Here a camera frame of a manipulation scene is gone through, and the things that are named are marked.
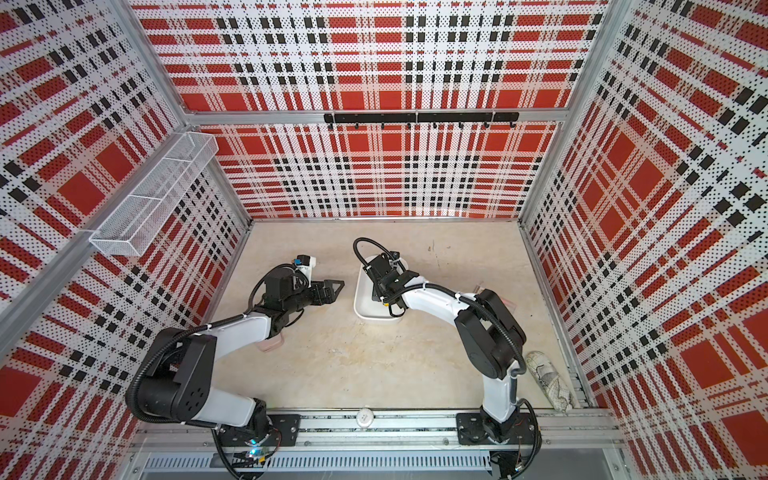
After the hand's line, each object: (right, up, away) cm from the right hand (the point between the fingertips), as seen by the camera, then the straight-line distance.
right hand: (385, 291), depth 91 cm
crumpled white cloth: (+46, -23, -13) cm, 53 cm away
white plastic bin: (-7, -6, +6) cm, 11 cm away
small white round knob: (-4, -30, -16) cm, 34 cm away
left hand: (-16, +1, -1) cm, 16 cm away
